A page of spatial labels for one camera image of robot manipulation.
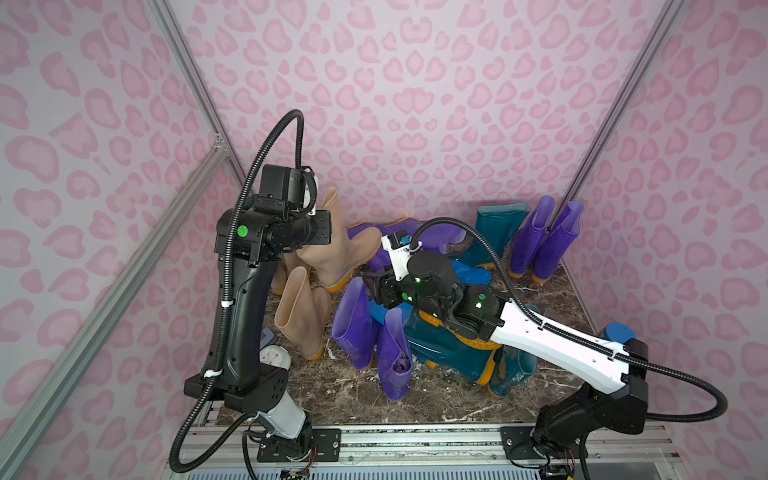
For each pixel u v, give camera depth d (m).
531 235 0.88
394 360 0.62
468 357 0.81
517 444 0.73
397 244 0.54
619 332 0.72
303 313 0.77
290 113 0.39
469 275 0.98
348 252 0.77
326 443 0.74
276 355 0.86
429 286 0.46
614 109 0.86
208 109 0.84
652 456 0.73
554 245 0.90
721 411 0.39
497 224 0.92
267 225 0.39
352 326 0.66
